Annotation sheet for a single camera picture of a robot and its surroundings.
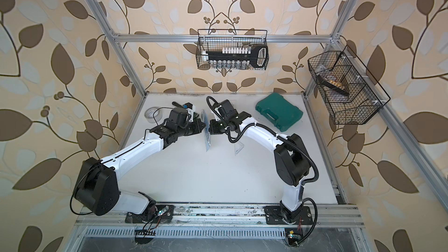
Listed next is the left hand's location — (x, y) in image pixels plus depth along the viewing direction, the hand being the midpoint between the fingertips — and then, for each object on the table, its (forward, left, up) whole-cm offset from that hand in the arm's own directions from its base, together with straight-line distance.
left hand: (203, 121), depth 84 cm
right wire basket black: (+4, -66, +16) cm, 68 cm away
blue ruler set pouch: (-4, -2, -5) cm, 7 cm away
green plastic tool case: (+19, -45, -14) cm, 51 cm away
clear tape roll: (+17, +35, -17) cm, 43 cm away
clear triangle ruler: (-3, -18, -19) cm, 26 cm away
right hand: (-2, -3, -4) cm, 5 cm away
